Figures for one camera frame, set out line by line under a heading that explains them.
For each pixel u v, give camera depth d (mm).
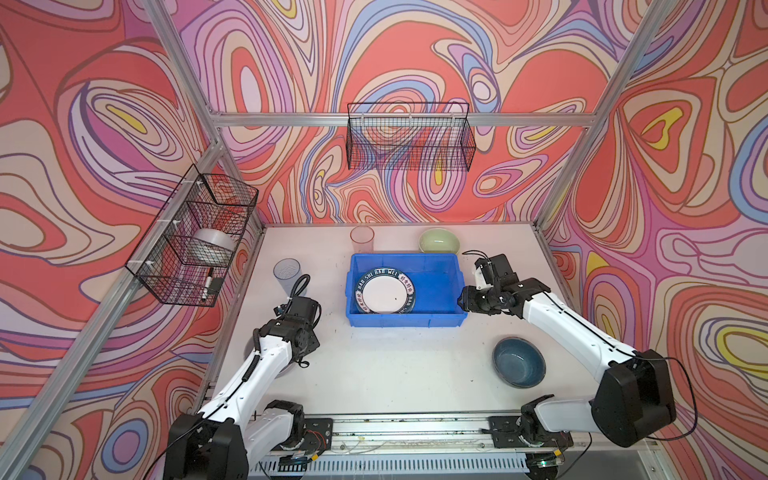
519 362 842
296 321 651
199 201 741
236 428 402
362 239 984
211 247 707
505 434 729
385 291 967
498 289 639
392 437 736
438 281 995
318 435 724
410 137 962
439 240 1098
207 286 719
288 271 934
